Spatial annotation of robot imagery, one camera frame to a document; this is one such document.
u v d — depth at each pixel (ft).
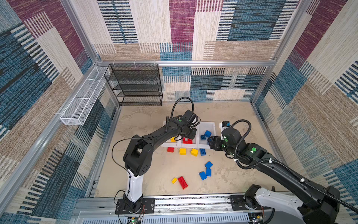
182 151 3.00
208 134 3.24
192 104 2.62
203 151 3.00
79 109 3.08
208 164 2.87
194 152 3.00
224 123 2.21
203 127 3.43
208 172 2.73
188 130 2.32
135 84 3.64
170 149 3.07
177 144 3.01
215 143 2.18
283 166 1.51
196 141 3.01
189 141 3.16
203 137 3.17
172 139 2.04
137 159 1.72
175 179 2.66
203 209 2.40
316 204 1.28
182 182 2.65
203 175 2.68
